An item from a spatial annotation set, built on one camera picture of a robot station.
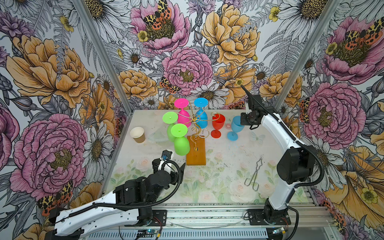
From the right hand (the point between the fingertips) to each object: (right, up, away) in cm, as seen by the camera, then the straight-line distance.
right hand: (245, 124), depth 90 cm
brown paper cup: (-68, -7, +12) cm, 69 cm away
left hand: (-39, -19, -20) cm, 48 cm away
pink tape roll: (-6, -2, +21) cm, 21 cm away
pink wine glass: (-35, +4, -15) cm, 38 cm away
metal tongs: (0, -33, -3) cm, 33 cm away
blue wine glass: (-26, +4, -4) cm, 27 cm away
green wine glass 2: (-41, +3, -17) cm, 45 cm away
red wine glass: (-15, +2, +5) cm, 16 cm away
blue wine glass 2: (-6, -2, -2) cm, 7 cm away
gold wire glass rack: (-29, -12, +4) cm, 32 cm away
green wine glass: (-36, -9, -17) cm, 41 cm away
